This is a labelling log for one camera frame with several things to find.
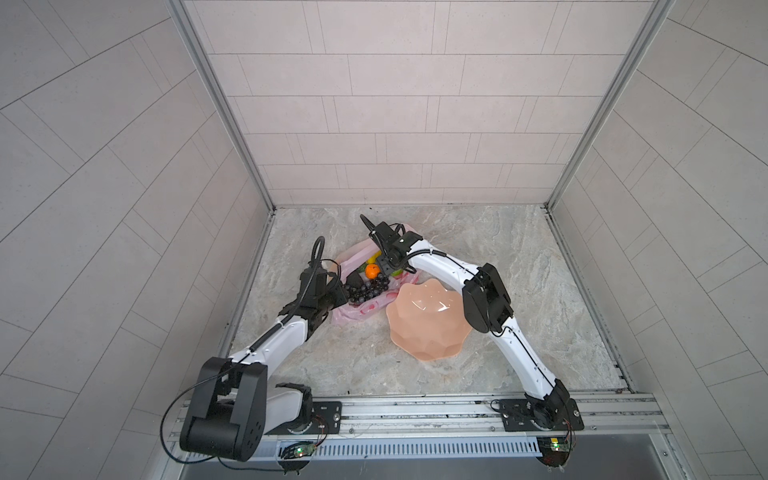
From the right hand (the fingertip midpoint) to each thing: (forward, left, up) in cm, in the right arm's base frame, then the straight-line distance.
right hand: (389, 262), depth 100 cm
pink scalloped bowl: (-21, -11, 0) cm, 24 cm away
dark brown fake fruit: (-8, +11, +3) cm, 14 cm away
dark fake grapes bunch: (-13, +9, +3) cm, 16 cm away
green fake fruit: (-6, -2, +3) cm, 7 cm away
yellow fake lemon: (-3, +5, +7) cm, 9 cm away
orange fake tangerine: (-5, +6, +3) cm, 8 cm away
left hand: (-10, +12, +5) cm, 16 cm away
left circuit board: (-50, +22, +2) cm, 55 cm away
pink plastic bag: (-6, +10, +12) cm, 16 cm away
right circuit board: (-53, -36, -3) cm, 64 cm away
